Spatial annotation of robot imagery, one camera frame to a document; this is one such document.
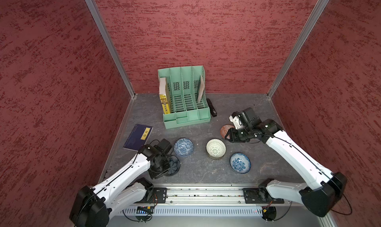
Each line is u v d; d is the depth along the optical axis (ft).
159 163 1.96
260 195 2.15
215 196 2.49
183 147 2.95
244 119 1.93
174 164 2.71
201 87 3.37
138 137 3.11
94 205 1.25
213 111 3.49
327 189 1.23
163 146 2.10
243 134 2.03
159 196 2.42
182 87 3.86
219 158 2.66
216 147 2.86
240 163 2.78
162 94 2.74
